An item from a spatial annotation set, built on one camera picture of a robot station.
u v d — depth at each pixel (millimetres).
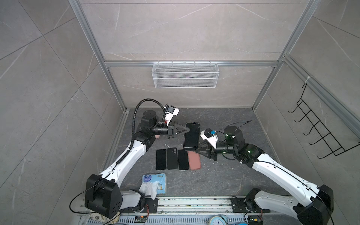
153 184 750
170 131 598
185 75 1007
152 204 729
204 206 747
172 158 907
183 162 880
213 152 590
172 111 611
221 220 659
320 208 372
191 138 645
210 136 583
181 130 638
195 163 880
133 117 562
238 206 730
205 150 613
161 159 912
